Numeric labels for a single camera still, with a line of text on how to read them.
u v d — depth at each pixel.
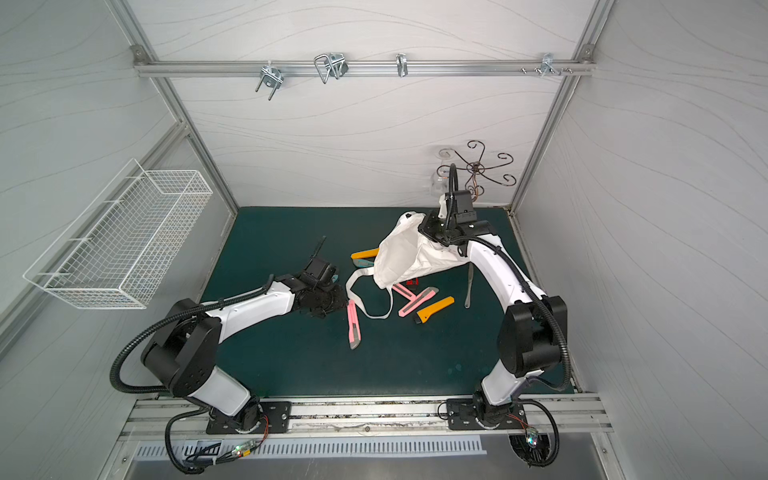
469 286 0.98
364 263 1.05
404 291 0.96
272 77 0.76
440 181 0.99
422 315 0.90
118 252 0.68
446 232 0.66
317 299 0.74
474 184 0.93
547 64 0.76
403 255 1.05
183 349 0.44
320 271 0.72
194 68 0.79
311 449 0.70
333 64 0.77
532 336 0.45
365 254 1.04
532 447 0.72
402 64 0.78
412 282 0.98
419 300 0.94
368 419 0.75
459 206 0.66
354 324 0.88
